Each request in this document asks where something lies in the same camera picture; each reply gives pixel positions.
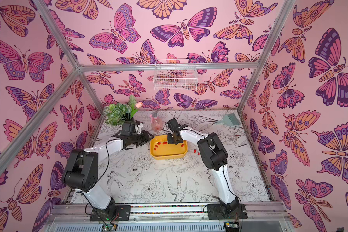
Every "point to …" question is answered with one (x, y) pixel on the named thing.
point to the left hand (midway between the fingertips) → (154, 136)
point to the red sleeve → (195, 151)
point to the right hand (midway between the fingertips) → (168, 141)
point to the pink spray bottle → (156, 123)
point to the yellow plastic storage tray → (160, 149)
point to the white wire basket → (175, 79)
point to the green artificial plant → (116, 113)
